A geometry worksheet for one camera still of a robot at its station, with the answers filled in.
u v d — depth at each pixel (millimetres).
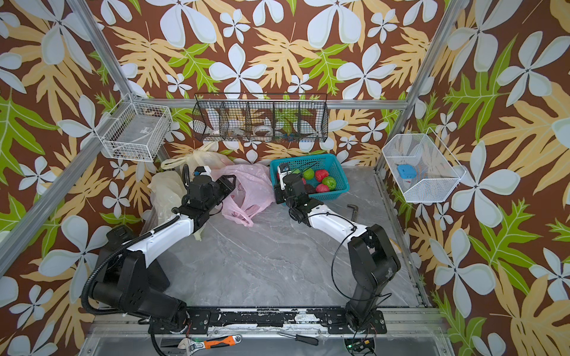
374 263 461
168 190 844
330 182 1055
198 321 747
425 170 826
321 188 1043
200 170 770
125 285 432
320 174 1104
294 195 673
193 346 692
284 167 754
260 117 978
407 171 837
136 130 862
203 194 662
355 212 1024
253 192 924
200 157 1045
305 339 706
